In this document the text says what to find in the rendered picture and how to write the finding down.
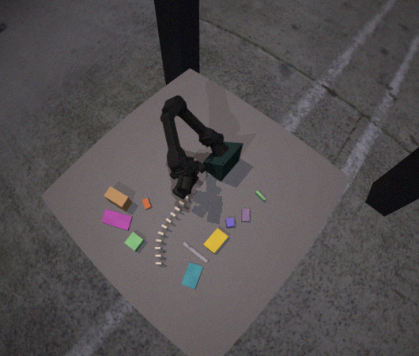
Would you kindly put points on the purple flat block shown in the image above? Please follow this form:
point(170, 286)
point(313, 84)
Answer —
point(245, 215)
point(117, 219)

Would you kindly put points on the teal flat block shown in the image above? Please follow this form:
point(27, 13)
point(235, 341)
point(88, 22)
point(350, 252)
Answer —
point(192, 275)

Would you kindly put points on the orange rectangular block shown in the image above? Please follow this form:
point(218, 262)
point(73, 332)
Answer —
point(146, 203)

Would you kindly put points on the yellow rectangular block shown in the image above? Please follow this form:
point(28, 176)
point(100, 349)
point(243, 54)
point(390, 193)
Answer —
point(215, 241)

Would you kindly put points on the green rectangular block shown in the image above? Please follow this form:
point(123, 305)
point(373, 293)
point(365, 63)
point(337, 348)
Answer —
point(134, 241)
point(260, 196)

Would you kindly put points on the small blue cube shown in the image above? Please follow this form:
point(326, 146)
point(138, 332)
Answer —
point(229, 222)

